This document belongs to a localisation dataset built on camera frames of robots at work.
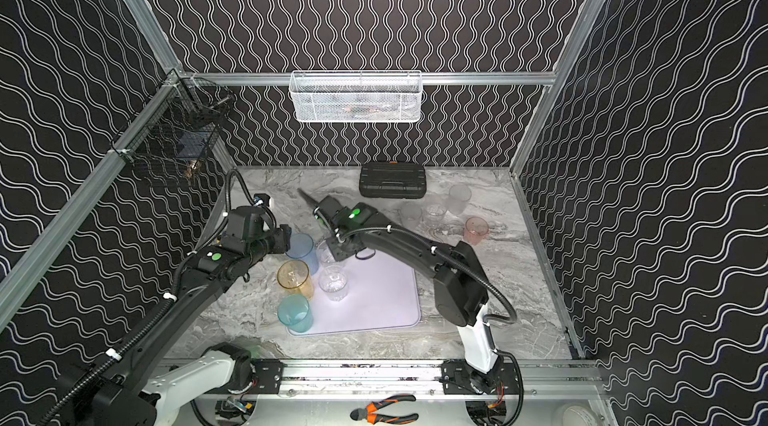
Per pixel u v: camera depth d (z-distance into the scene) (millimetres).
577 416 701
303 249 948
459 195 1035
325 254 907
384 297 868
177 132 945
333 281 876
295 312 822
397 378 764
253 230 602
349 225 596
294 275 818
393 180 1100
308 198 724
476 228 1030
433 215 1053
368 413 689
